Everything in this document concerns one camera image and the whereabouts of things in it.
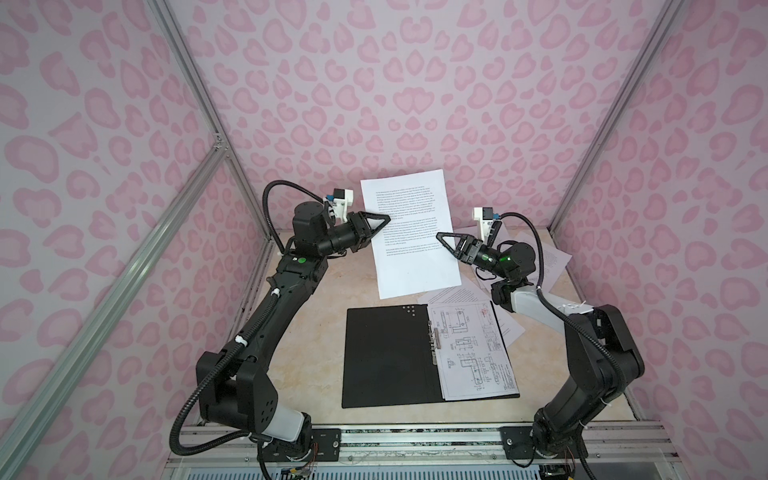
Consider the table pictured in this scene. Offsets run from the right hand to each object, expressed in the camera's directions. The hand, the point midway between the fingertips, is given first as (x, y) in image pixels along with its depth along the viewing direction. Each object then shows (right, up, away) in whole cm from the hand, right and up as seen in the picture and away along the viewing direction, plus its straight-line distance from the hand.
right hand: (442, 239), depth 72 cm
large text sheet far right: (+13, +1, -3) cm, 13 cm away
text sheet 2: (+15, -17, +29) cm, 36 cm away
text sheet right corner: (+47, -6, +38) cm, 61 cm away
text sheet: (-8, -4, +1) cm, 9 cm away
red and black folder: (-3, -33, +16) cm, 36 cm away
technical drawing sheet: (+11, -32, +16) cm, 37 cm away
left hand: (-13, +5, -4) cm, 14 cm away
